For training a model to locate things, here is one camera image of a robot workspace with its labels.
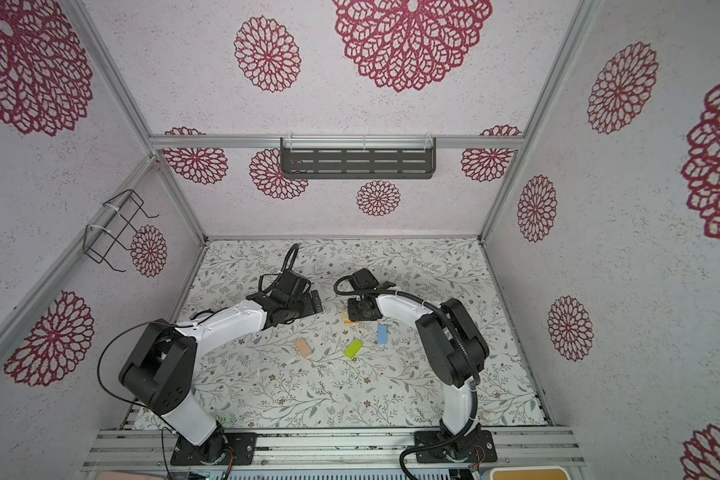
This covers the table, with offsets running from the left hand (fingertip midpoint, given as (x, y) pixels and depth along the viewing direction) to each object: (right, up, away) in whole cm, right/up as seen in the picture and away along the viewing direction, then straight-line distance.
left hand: (309, 309), depth 93 cm
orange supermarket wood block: (+11, -1, -5) cm, 12 cm away
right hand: (+14, 0, +3) cm, 15 cm away
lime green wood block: (+14, -12, -1) cm, 18 cm away
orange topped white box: (+53, -33, -27) cm, 68 cm away
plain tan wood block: (-1, -11, -3) cm, 12 cm away
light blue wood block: (+23, -8, +2) cm, 24 cm away
